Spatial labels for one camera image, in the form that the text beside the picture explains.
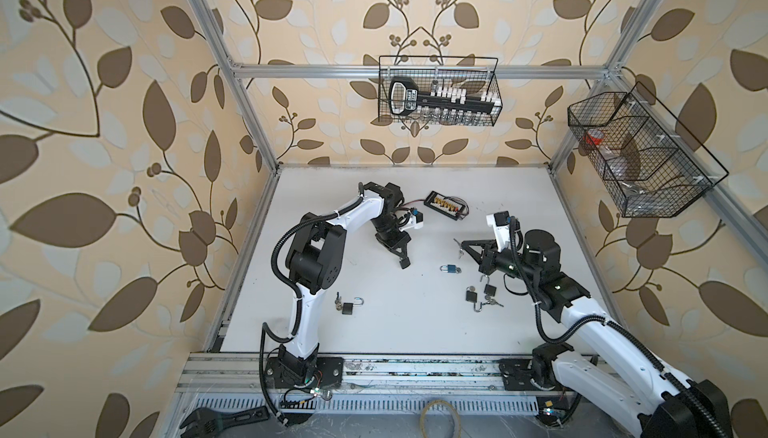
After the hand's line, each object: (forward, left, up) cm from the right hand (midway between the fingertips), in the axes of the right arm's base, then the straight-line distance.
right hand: (465, 247), depth 76 cm
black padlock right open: (-6, -5, -19) cm, 20 cm away
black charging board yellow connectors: (+26, -4, -17) cm, 31 cm away
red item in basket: (+29, -42, +11) cm, 52 cm away
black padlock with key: (-8, +33, -19) cm, 38 cm away
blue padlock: (+3, +1, -19) cm, 20 cm away
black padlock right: (-5, -10, -18) cm, 21 cm away
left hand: (+6, +14, -13) cm, 20 cm away
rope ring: (-31, +11, -20) cm, 39 cm away
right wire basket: (+13, -46, +16) cm, 50 cm away
